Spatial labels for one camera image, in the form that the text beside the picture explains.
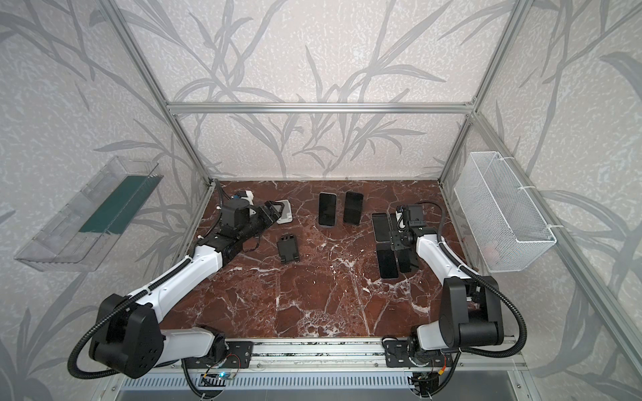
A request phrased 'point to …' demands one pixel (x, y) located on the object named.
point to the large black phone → (381, 227)
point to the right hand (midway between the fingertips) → (405, 230)
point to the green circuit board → (225, 375)
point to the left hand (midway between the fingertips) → (283, 202)
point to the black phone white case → (387, 261)
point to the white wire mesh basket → (503, 225)
